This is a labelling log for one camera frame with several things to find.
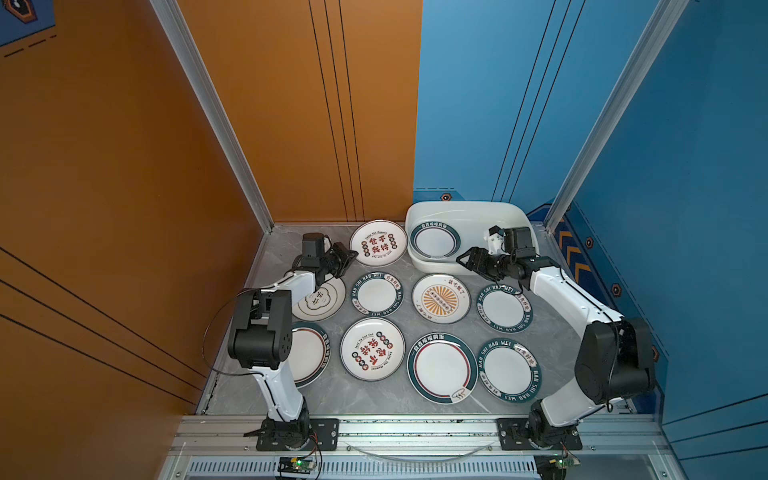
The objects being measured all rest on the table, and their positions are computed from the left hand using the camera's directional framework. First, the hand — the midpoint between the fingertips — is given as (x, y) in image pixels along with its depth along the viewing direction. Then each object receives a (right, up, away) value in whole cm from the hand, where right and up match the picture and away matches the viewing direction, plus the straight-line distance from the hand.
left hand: (360, 247), depth 96 cm
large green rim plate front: (+25, -34, -13) cm, 44 cm away
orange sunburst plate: (+27, -17, +2) cm, 32 cm away
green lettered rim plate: (+5, -15, +4) cm, 17 cm away
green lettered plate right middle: (+46, -20, -2) cm, 50 cm away
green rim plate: (+27, +3, +20) cm, 34 cm away
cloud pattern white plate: (-11, -18, +1) cm, 21 cm away
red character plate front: (+5, -30, -9) cm, 32 cm away
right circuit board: (+49, -52, -26) cm, 76 cm away
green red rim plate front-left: (-14, -32, -7) cm, 36 cm away
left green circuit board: (-13, -52, -25) cm, 59 cm away
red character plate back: (+6, +2, +3) cm, 7 cm away
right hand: (+31, -5, -8) cm, 33 cm away
